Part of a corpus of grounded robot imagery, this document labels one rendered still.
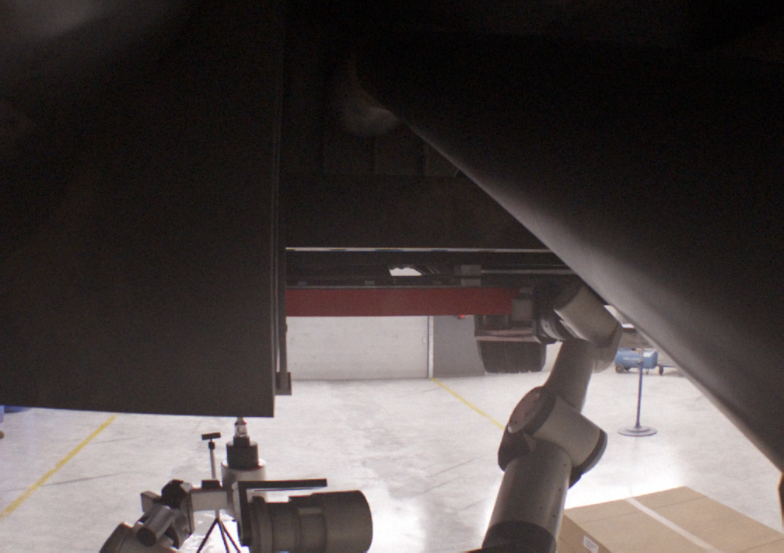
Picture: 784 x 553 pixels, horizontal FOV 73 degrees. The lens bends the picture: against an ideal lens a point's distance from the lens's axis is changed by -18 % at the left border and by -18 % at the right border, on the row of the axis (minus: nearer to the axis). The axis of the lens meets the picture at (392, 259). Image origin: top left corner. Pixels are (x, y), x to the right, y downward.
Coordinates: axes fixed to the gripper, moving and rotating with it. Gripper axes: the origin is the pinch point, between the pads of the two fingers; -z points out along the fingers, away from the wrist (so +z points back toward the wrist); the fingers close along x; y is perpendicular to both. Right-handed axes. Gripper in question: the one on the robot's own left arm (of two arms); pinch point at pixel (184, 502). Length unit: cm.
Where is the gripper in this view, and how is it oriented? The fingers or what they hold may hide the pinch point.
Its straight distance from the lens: 127.2
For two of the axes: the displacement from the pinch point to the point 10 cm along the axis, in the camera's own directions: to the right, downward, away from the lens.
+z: 0.1, 0.2, -10.0
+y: -10.0, -0.1, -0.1
